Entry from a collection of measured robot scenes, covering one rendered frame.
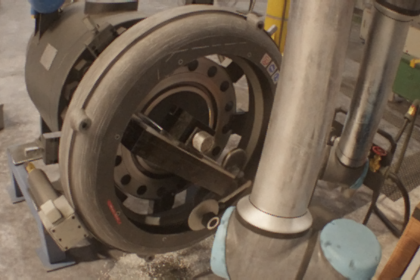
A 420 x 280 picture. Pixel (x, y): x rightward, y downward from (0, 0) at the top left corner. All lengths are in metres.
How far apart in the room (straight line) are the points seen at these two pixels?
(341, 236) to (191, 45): 0.53
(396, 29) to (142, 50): 0.54
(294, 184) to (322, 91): 0.16
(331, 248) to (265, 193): 0.17
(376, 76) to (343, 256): 0.35
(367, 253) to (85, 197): 0.65
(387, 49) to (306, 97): 0.21
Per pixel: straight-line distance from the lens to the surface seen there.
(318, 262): 0.75
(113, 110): 0.89
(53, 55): 1.38
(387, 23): 0.73
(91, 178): 0.95
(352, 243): 0.76
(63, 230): 1.04
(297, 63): 0.65
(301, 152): 0.67
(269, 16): 4.73
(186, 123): 0.94
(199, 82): 1.17
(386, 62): 0.77
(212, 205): 1.24
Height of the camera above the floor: 1.14
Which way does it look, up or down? 27 degrees down
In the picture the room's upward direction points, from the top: 9 degrees clockwise
